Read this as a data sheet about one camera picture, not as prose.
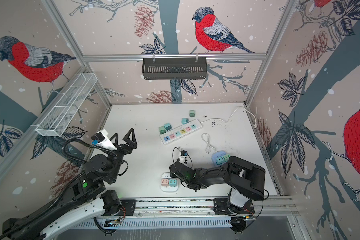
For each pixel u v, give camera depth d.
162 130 1.03
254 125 1.10
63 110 0.76
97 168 0.44
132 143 0.58
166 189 0.78
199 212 0.73
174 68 1.07
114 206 0.65
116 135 0.66
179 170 0.63
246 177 0.45
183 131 1.01
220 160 0.83
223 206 0.74
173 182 0.75
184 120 1.07
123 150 0.56
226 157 0.83
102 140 0.52
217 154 0.90
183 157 0.78
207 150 0.92
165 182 0.75
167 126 1.04
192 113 1.14
